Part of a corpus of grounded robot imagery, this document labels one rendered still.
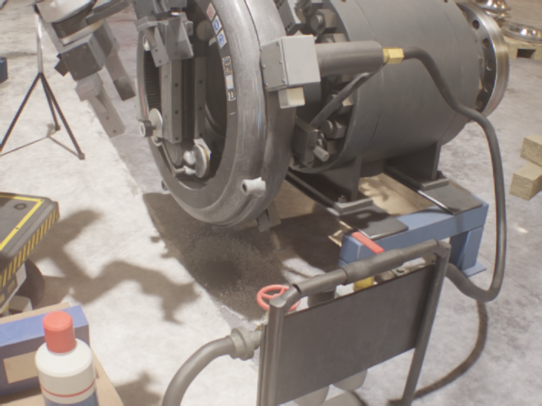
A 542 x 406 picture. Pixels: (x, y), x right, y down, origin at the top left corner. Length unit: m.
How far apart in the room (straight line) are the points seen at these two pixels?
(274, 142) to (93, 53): 0.62
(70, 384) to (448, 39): 1.53
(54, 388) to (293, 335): 0.47
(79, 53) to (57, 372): 0.46
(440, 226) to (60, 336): 1.45
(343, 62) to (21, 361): 0.93
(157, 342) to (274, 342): 0.79
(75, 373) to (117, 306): 1.19
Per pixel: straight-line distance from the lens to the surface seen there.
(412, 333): 1.26
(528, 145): 2.99
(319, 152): 1.42
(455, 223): 2.00
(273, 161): 1.46
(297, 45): 1.33
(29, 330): 0.85
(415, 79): 1.80
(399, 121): 1.81
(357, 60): 1.44
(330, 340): 1.10
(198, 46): 1.71
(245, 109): 1.41
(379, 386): 1.65
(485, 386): 1.73
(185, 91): 1.75
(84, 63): 0.93
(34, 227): 1.64
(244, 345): 1.03
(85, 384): 0.70
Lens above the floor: 1.10
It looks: 26 degrees down
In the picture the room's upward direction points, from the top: 3 degrees clockwise
